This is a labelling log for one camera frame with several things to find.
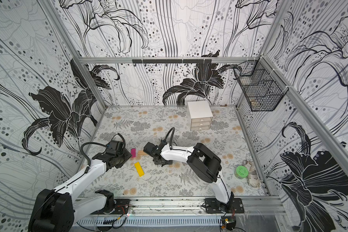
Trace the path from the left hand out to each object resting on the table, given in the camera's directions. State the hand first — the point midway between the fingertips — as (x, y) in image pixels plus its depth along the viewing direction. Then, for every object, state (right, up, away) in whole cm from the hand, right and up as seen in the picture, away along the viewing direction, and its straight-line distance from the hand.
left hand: (131, 158), depth 88 cm
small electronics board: (+55, -27, -17) cm, 64 cm away
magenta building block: (0, +2, +5) cm, 6 cm away
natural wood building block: (+5, +2, +6) cm, 8 cm away
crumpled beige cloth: (+71, -9, -9) cm, 72 cm away
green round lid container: (+64, -6, -8) cm, 65 cm away
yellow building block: (+5, -7, -2) cm, 9 cm away
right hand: (+20, -2, +4) cm, 21 cm away
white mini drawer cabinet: (+44, +26, +8) cm, 52 cm away
